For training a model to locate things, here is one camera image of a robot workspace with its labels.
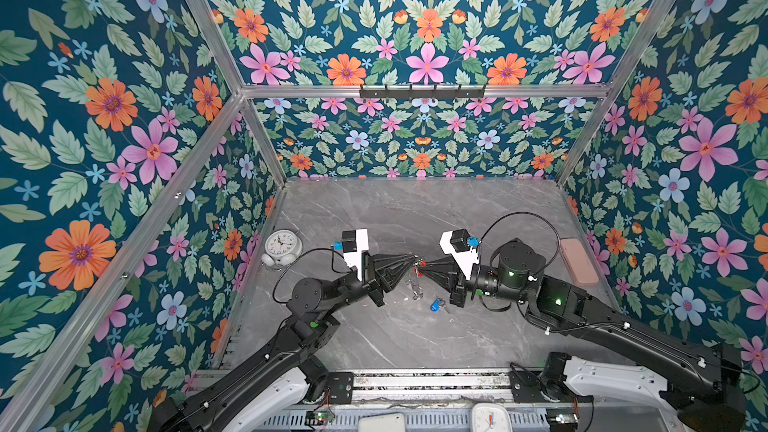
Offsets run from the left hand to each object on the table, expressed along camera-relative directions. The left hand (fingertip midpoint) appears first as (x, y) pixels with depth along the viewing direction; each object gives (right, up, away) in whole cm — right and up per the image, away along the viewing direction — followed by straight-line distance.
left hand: (415, 262), depth 52 cm
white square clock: (+18, -39, +15) cm, 45 cm away
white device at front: (-7, -40, +15) cm, 43 cm away
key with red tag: (+2, -1, +5) cm, 6 cm away
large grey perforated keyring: (+1, -7, +6) cm, 10 cm away
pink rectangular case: (+53, -8, +41) cm, 68 cm away
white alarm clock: (-42, -3, +43) cm, 61 cm away
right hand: (+2, -2, +6) cm, 7 cm away
